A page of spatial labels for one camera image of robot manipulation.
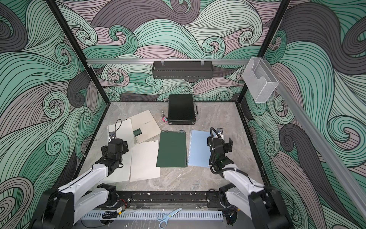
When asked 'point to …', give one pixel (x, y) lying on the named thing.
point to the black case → (181, 109)
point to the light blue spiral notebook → (199, 151)
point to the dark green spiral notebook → (172, 150)
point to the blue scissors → (151, 216)
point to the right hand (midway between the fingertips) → (219, 137)
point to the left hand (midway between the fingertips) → (115, 143)
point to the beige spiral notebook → (144, 126)
